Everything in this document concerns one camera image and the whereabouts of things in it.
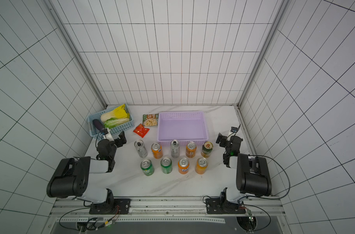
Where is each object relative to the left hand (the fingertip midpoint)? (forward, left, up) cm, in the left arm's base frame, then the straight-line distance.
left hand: (116, 135), depth 93 cm
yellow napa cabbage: (+18, +3, +2) cm, 19 cm away
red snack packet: (+8, -13, -6) cm, 17 cm away
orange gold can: (-20, -54, +3) cm, 57 cm away
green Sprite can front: (-23, -25, +4) cm, 34 cm away
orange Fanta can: (-21, -44, +4) cm, 49 cm away
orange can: (-12, -28, +3) cm, 31 cm away
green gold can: (-11, -58, +3) cm, 59 cm away
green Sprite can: (-21, -35, +3) cm, 40 cm away
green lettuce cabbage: (+9, +6, +1) cm, 11 cm away
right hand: (+3, -70, +1) cm, 70 cm away
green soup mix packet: (+18, -19, -7) cm, 27 cm away
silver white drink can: (-12, -19, +5) cm, 23 cm away
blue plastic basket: (+2, +15, -1) cm, 15 cm away
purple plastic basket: (+12, -45, -6) cm, 47 cm away
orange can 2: (-10, -48, +4) cm, 50 cm away
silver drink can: (-12, -39, +6) cm, 41 cm away
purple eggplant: (+9, +16, -3) cm, 19 cm away
